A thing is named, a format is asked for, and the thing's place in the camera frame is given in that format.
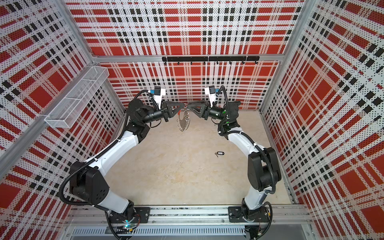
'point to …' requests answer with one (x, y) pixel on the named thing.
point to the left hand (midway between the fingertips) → (183, 106)
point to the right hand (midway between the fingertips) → (188, 106)
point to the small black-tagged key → (219, 153)
